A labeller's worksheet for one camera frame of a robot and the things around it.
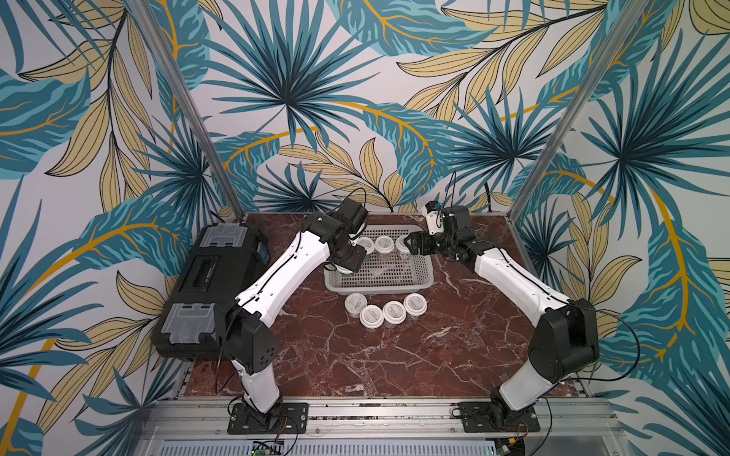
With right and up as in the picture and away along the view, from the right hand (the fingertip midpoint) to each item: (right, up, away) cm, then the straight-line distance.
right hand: (417, 236), depth 87 cm
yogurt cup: (-21, -10, -14) cm, 27 cm away
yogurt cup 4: (-1, -21, +1) cm, 21 cm away
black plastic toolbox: (-58, -8, -3) cm, 59 cm away
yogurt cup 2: (-9, -3, +14) cm, 17 cm away
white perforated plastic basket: (-9, -13, +14) cm, 21 cm away
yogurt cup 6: (-7, -23, -1) cm, 24 cm away
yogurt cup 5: (-14, -24, -2) cm, 28 cm away
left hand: (-21, -8, -8) cm, 24 cm away
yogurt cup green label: (-15, -3, +13) cm, 20 cm away
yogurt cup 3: (-19, -21, +1) cm, 29 cm away
